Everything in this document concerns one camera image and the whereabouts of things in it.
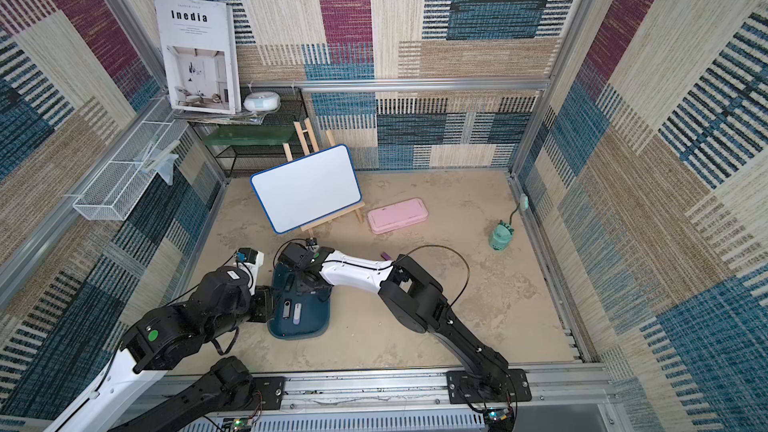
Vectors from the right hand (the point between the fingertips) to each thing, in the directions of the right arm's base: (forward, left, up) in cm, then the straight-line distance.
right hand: (307, 282), depth 91 cm
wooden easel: (+30, -2, +30) cm, 43 cm away
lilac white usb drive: (-9, +1, 0) cm, 9 cm away
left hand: (-11, 0, +19) cm, 22 cm away
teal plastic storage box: (-11, -5, +5) cm, 13 cm away
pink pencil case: (+24, -28, +1) cm, 37 cm away
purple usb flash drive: (+9, -24, 0) cm, 25 cm away
